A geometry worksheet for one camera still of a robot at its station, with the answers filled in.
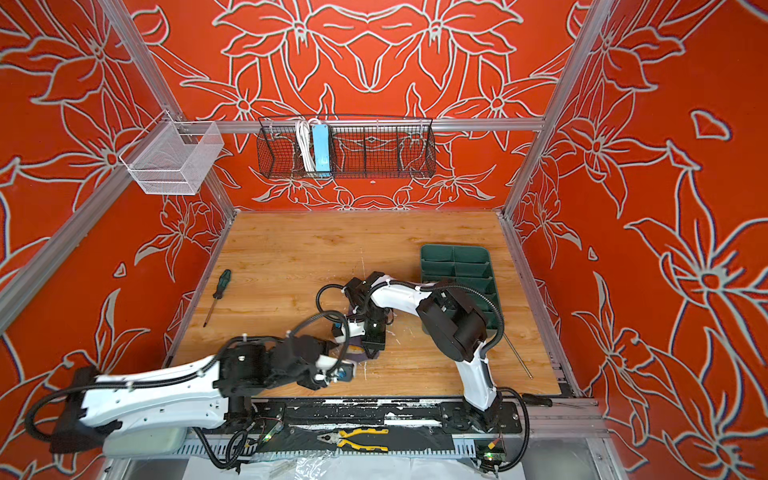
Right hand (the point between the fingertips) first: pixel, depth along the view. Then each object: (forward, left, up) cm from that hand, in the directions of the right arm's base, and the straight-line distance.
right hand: (367, 350), depth 84 cm
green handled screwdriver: (+18, +49, +2) cm, 52 cm away
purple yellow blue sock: (-1, +3, +3) cm, 5 cm away
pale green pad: (-22, +50, +5) cm, 55 cm away
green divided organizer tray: (+29, -34, 0) cm, 45 cm away
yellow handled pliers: (-21, +6, +1) cm, 22 cm away
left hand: (-4, +6, +13) cm, 16 cm away
